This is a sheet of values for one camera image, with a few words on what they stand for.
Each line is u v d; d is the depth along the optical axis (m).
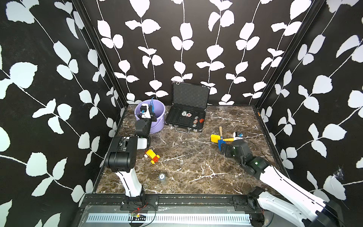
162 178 0.76
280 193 0.50
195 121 1.08
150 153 0.87
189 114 1.12
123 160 0.50
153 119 0.84
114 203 0.75
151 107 0.93
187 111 1.15
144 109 0.75
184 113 1.14
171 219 0.70
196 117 1.11
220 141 0.98
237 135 0.70
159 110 1.00
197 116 1.11
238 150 0.60
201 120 1.09
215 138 0.99
